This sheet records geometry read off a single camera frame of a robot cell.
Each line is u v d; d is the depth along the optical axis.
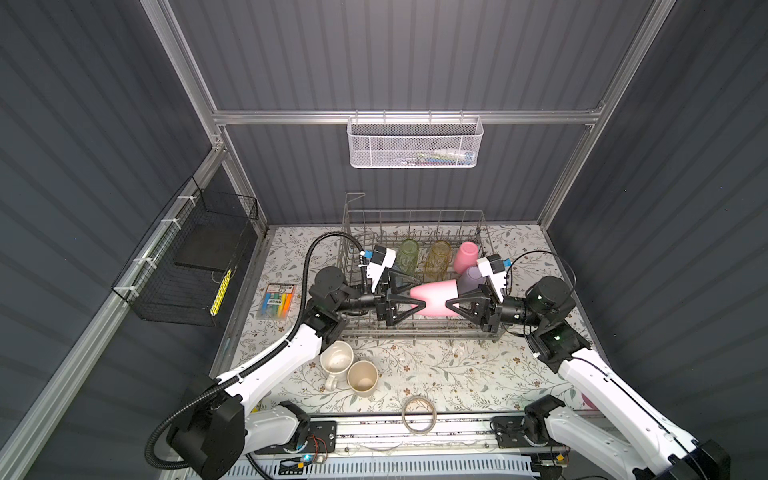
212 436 0.39
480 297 0.58
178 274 0.72
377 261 0.58
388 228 1.21
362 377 0.83
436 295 0.63
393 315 0.57
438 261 0.99
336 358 0.85
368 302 0.60
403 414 0.76
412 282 0.67
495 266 0.57
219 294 0.68
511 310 0.58
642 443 0.41
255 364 0.46
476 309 0.59
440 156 0.92
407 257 0.91
